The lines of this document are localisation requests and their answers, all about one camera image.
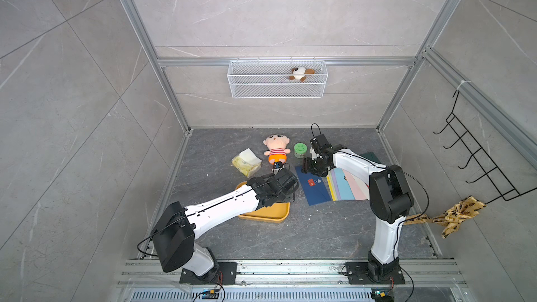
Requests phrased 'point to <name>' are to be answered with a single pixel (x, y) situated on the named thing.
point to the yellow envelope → (331, 187)
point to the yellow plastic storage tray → (276, 213)
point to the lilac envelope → (335, 186)
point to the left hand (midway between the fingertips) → (291, 190)
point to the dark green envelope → (372, 156)
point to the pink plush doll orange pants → (277, 145)
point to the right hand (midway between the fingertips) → (307, 170)
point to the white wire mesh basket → (277, 80)
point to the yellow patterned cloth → (451, 219)
